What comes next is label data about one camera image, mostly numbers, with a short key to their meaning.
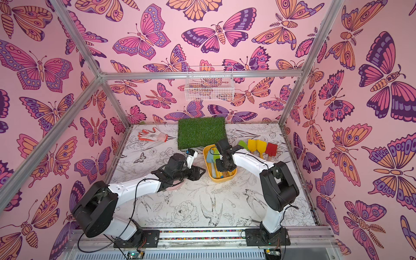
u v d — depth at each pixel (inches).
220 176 36.0
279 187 18.6
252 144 42.3
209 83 37.5
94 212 17.0
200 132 43.4
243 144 43.1
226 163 30.6
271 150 41.8
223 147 28.8
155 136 44.5
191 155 30.4
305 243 28.2
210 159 39.6
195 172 29.3
